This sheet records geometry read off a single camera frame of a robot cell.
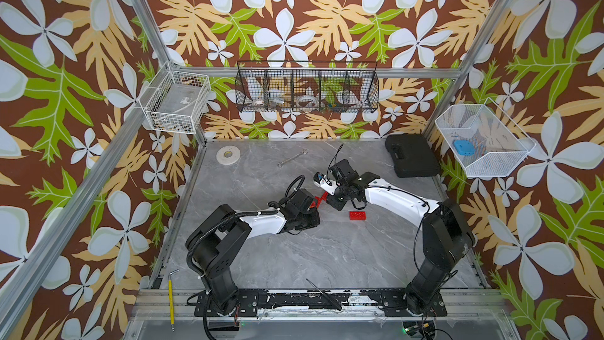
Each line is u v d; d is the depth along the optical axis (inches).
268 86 38.6
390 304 29.1
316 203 38.9
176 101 33.8
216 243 18.4
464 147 32.5
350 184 26.6
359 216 36.7
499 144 30.0
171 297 29.5
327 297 29.7
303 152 45.6
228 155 45.1
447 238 18.3
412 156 43.4
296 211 28.2
